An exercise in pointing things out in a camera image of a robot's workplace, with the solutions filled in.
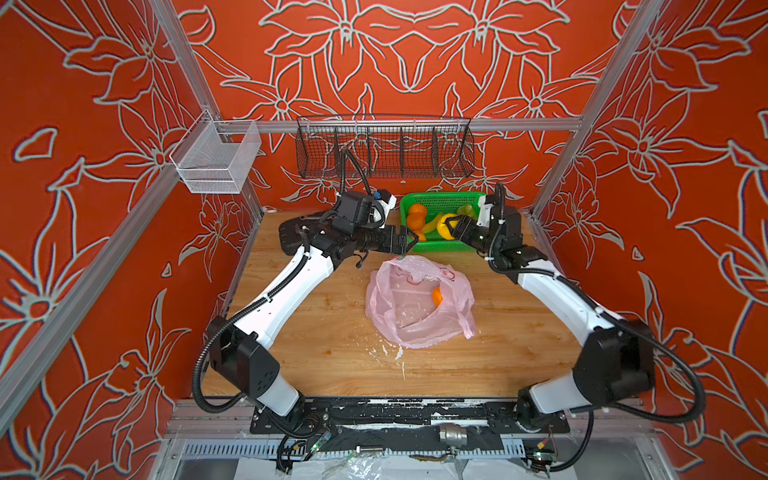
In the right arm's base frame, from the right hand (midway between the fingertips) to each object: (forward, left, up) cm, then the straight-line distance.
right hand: (447, 221), depth 81 cm
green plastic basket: (+33, -5, -25) cm, 42 cm away
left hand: (-8, +13, +5) cm, 16 cm away
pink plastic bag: (-12, +9, -25) cm, 29 cm away
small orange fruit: (-13, +2, -19) cm, 23 cm away
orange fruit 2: (+16, +6, -20) cm, 26 cm away
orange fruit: (+22, +5, -20) cm, 30 cm away
